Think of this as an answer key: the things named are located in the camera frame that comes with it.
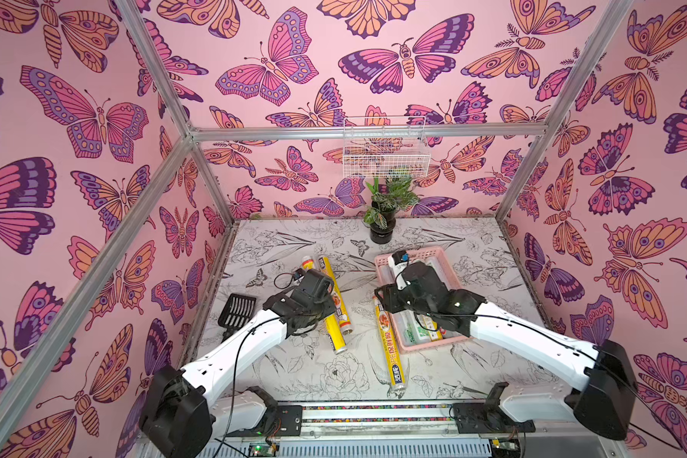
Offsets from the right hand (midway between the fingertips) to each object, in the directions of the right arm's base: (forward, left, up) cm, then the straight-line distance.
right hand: (377, 293), depth 77 cm
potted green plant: (+33, -4, +4) cm, 34 cm away
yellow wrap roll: (-8, -5, -15) cm, 18 cm away
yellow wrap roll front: (+11, +20, -2) cm, 23 cm away
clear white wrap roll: (+21, -22, -15) cm, 34 cm away
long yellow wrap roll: (+2, +10, -15) cm, 18 cm away
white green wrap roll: (-4, -10, -14) cm, 18 cm away
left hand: (+1, +12, -6) cm, 14 cm away
